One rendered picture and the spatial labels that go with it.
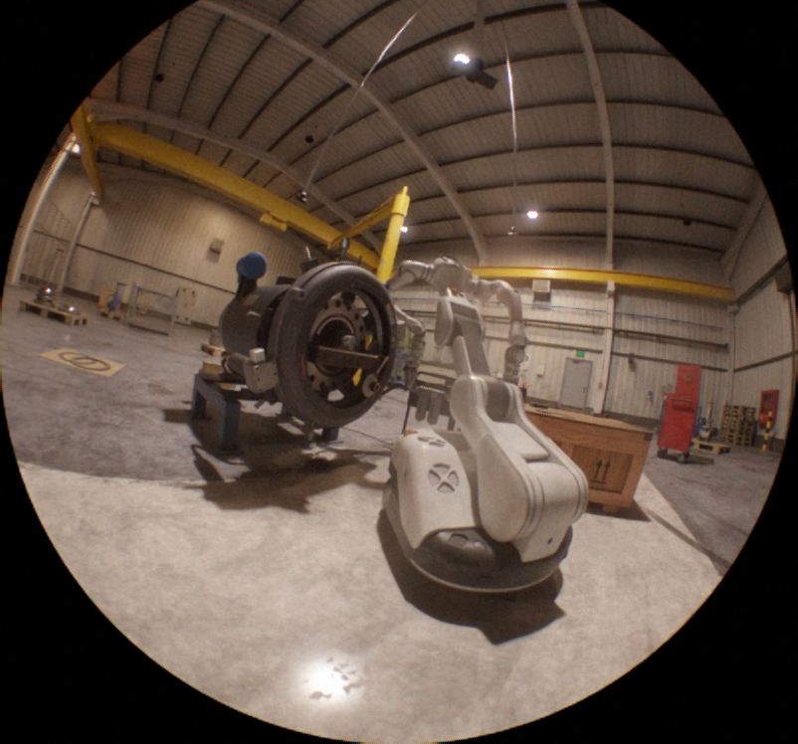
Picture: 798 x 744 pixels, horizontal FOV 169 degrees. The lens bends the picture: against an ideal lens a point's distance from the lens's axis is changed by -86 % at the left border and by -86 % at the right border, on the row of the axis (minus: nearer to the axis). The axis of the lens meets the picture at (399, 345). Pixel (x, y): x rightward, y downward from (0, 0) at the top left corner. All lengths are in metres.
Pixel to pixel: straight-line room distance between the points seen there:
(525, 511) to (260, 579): 0.62
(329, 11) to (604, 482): 9.38
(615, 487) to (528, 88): 8.72
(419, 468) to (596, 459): 1.10
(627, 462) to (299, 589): 1.55
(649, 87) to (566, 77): 2.37
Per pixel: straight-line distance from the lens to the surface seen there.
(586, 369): 11.49
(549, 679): 0.75
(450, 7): 8.11
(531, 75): 8.74
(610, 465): 1.65
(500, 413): 0.93
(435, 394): 1.79
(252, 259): 1.67
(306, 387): 1.04
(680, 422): 4.14
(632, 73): 9.10
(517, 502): 0.62
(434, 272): 1.52
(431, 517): 0.70
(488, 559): 0.68
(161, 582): 0.75
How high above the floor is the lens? 0.57
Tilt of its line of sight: 4 degrees up
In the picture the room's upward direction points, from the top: 12 degrees clockwise
